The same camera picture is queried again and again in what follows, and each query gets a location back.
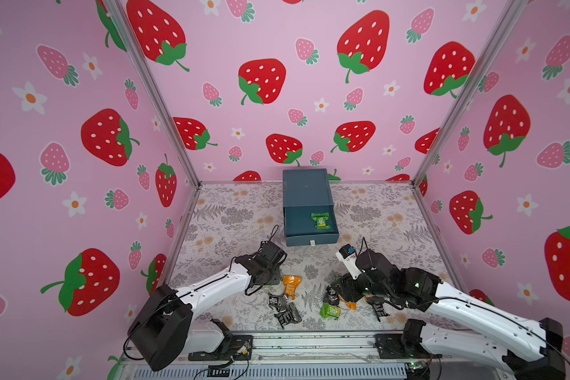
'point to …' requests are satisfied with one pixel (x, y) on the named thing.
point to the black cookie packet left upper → (279, 302)
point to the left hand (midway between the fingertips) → (275, 275)
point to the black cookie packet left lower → (290, 316)
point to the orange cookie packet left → (290, 283)
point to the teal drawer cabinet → (307, 191)
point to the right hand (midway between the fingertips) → (339, 280)
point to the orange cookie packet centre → (349, 304)
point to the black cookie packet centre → (331, 296)
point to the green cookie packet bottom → (329, 311)
